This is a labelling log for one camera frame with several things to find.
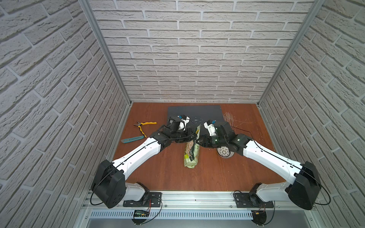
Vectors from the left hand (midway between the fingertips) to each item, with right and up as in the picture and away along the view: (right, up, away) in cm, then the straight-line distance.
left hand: (197, 131), depth 77 cm
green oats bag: (-3, -11, -1) cm, 11 cm away
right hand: (-1, -7, -2) cm, 7 cm away
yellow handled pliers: (-39, +3, +27) cm, 48 cm away
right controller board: (+31, -42, -8) cm, 53 cm away
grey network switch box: (+3, +9, +32) cm, 34 cm away
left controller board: (-30, -42, -5) cm, 52 cm away
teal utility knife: (-46, -8, +19) cm, 50 cm away
